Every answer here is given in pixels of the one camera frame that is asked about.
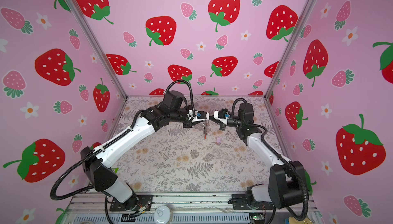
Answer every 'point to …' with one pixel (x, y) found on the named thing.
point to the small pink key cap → (218, 140)
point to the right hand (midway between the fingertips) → (207, 116)
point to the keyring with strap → (205, 127)
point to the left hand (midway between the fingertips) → (204, 114)
